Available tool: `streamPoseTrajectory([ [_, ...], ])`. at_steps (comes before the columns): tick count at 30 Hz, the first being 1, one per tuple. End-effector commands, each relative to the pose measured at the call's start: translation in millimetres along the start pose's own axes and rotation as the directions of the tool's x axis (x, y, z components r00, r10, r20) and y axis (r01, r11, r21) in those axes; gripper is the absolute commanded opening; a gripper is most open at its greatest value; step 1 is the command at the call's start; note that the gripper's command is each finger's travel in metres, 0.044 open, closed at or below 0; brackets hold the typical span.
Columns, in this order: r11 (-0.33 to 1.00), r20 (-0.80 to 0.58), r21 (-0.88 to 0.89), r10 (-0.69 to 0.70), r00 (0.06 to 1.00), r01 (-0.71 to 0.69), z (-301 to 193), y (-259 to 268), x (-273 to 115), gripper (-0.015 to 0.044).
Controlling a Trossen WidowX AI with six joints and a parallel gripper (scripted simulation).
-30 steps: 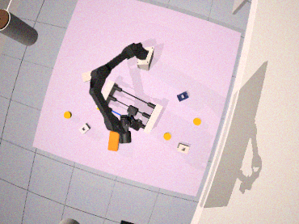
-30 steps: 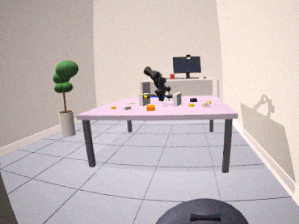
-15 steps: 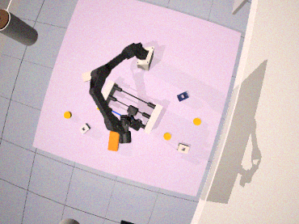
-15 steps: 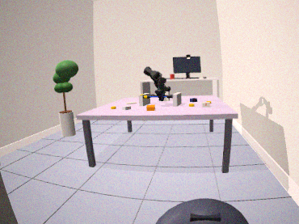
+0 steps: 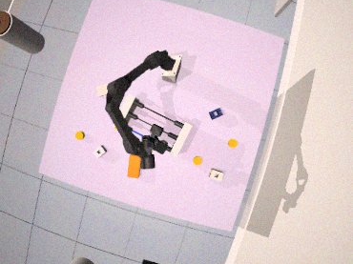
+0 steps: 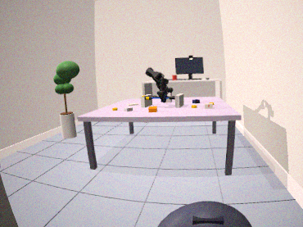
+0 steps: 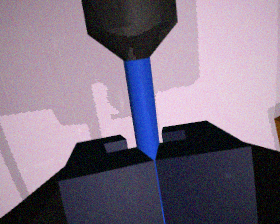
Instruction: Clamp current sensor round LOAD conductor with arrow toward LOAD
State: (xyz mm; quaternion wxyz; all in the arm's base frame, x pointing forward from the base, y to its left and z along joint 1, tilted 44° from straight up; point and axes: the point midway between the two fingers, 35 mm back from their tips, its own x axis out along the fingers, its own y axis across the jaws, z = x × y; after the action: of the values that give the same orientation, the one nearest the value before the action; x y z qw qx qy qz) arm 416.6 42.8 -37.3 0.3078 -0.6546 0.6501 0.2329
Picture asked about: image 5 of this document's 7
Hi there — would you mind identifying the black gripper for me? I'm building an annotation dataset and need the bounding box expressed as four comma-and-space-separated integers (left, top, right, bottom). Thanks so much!
150, 124, 164, 145

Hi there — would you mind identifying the yellow round disc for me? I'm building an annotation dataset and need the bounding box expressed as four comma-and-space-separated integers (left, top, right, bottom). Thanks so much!
193, 156, 202, 166
75, 132, 85, 139
228, 139, 238, 148

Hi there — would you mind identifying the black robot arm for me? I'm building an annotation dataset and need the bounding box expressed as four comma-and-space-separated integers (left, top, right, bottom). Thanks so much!
105, 50, 176, 170

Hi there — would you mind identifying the orange rectangular block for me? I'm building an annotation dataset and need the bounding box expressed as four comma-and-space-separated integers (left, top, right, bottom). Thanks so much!
127, 154, 141, 178

